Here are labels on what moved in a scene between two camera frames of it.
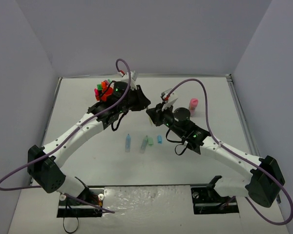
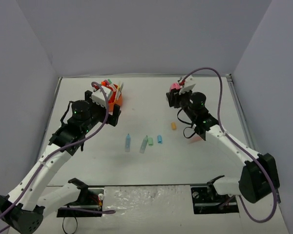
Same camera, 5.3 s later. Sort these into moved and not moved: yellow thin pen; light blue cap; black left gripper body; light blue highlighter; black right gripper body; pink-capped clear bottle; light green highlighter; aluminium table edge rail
Moved: black right gripper body; black left gripper body; yellow thin pen; pink-capped clear bottle
Not moved: light blue highlighter; light green highlighter; light blue cap; aluminium table edge rail
